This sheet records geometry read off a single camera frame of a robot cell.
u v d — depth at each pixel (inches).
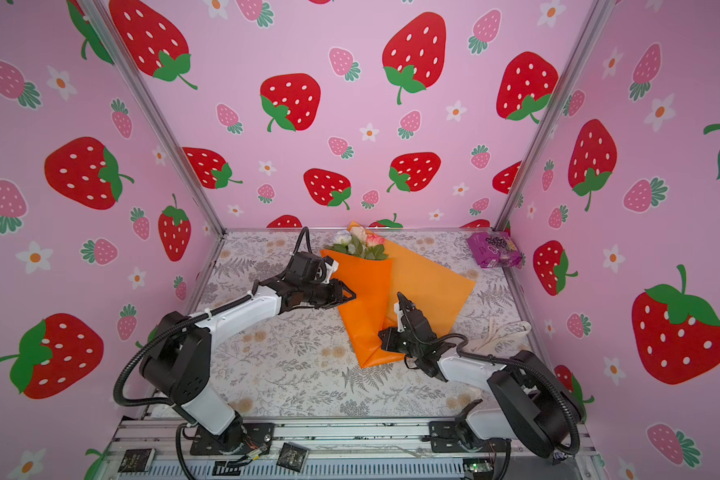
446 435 29.1
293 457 27.6
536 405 16.9
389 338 30.7
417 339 26.5
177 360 17.8
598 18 27.3
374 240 44.1
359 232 43.6
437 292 41.2
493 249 42.4
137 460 27.5
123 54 29.2
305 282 28.1
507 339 35.8
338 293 31.3
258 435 29.3
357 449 28.8
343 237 42.3
